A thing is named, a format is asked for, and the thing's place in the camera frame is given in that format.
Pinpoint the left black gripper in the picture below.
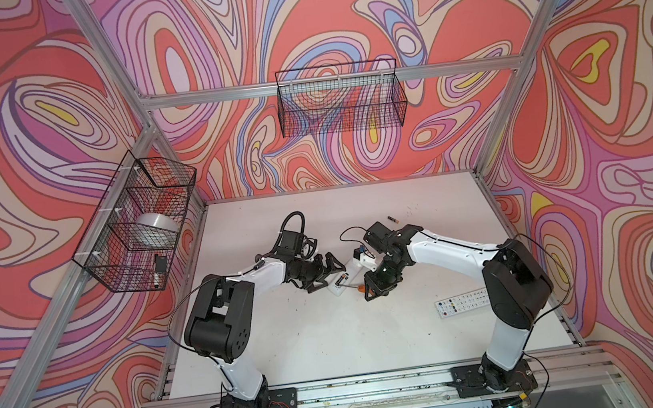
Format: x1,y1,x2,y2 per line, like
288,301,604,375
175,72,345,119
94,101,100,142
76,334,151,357
291,250,348,295

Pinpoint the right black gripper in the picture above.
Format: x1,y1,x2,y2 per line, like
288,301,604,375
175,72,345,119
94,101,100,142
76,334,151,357
357,252,411,302

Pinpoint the orange handle screwdriver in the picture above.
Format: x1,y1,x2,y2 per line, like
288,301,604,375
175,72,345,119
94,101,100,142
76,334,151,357
336,284,367,294

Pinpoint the long white remote control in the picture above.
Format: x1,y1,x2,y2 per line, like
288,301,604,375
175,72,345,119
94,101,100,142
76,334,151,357
326,259,368,297

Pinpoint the small white remote control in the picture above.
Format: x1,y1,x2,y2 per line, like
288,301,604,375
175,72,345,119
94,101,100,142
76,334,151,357
435,288,490,319

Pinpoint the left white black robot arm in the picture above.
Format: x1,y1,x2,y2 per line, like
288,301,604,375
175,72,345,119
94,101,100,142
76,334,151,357
183,253,347,402

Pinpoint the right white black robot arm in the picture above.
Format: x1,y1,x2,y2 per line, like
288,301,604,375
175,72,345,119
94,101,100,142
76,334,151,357
353,221,554,377

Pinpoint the small black item in basket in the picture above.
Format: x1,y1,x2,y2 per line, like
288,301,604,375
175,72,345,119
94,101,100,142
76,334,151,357
153,254,169,275

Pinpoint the white bowl in basket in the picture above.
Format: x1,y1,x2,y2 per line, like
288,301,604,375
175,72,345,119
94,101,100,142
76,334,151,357
135,212,180,233

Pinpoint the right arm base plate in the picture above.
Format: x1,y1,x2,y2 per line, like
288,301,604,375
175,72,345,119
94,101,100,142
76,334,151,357
446,358,539,399

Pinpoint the back black wire basket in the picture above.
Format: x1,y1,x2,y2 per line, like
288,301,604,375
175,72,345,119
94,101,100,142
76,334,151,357
274,56,408,138

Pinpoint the black wire basket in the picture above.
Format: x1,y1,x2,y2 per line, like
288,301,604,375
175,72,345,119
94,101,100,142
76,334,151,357
72,151,198,293
274,56,408,138

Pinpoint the left black wire basket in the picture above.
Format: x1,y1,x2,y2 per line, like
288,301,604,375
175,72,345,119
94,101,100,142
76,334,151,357
72,151,198,293

